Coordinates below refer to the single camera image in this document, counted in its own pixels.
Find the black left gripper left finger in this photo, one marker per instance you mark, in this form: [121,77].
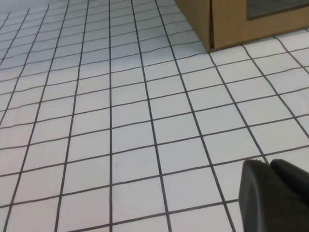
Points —
[267,204]

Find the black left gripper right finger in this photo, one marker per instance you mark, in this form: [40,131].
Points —
[294,177]

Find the lower brown cardboard shoebox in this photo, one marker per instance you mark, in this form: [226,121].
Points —
[222,24]

